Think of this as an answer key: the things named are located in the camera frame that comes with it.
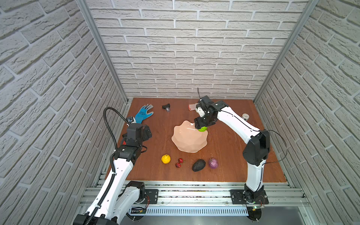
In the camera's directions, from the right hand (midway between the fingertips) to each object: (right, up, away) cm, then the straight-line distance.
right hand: (204, 124), depth 87 cm
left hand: (-37, -1, -9) cm, 38 cm away
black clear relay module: (-28, +13, +26) cm, 40 cm away
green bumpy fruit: (-1, -2, -5) cm, 6 cm away
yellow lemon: (-24, -21, -4) cm, 32 cm away
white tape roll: (+35, +5, +20) cm, 41 cm away
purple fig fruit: (+5, -23, -5) cm, 24 cm away
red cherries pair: (-16, -25, -3) cm, 30 cm away
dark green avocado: (-4, -24, -6) cm, 25 cm away
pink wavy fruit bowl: (-11, -10, +9) cm, 17 cm away
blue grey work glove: (-46, +6, +23) cm, 52 cm away
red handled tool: (-38, -5, -30) cm, 48 cm away
